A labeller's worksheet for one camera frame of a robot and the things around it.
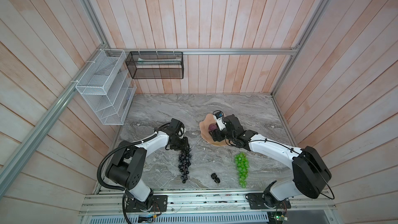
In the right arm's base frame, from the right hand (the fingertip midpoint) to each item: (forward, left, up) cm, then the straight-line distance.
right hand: (214, 128), depth 88 cm
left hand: (-9, +16, -8) cm, 20 cm away
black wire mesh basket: (+41, +39, +14) cm, 59 cm away
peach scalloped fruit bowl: (+5, +6, -9) cm, 11 cm away
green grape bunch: (-17, -15, -7) cm, 24 cm away
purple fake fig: (+5, 0, -6) cm, 8 cm away
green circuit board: (-40, -28, -12) cm, 50 cm away
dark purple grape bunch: (-15, +16, -6) cm, 23 cm away
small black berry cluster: (-24, 0, -9) cm, 25 cm away
